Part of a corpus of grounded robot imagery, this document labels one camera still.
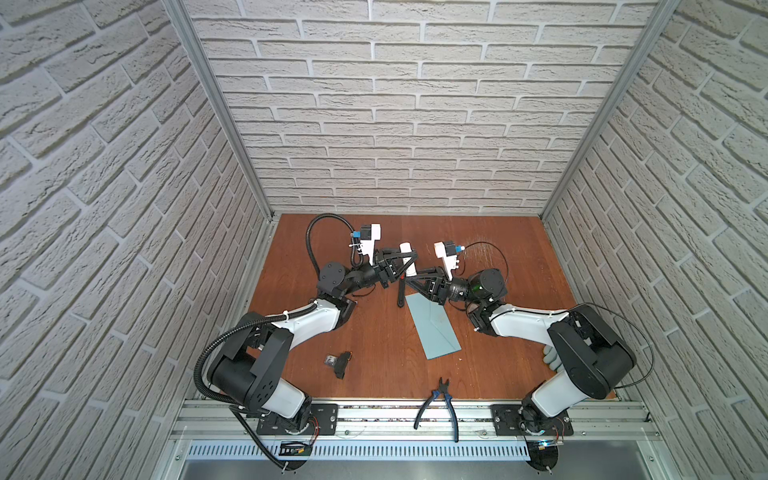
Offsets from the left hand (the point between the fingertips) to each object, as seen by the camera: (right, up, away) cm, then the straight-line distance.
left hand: (416, 255), depth 67 cm
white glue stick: (-2, +2, -1) cm, 3 cm away
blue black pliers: (+8, -36, +11) cm, 39 cm away
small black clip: (-21, -31, +14) cm, 40 cm away
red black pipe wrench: (-3, -13, +30) cm, 33 cm away
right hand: (-2, -6, +2) cm, 7 cm away
